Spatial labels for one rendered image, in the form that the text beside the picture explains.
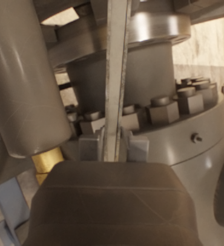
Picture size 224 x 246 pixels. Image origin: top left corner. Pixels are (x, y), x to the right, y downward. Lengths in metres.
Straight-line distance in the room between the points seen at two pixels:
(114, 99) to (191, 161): 0.29
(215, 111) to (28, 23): 0.39
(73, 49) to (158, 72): 0.22
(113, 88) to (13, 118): 0.10
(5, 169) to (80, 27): 0.56
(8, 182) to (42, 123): 0.61
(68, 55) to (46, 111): 0.26
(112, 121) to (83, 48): 0.27
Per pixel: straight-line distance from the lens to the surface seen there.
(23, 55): 0.19
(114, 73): 0.16
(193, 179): 0.44
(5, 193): 0.80
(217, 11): 0.68
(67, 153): 0.30
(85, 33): 0.41
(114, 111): 0.16
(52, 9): 0.36
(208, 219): 0.54
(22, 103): 0.19
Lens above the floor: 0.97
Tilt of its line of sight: 42 degrees down
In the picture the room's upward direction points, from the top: 90 degrees clockwise
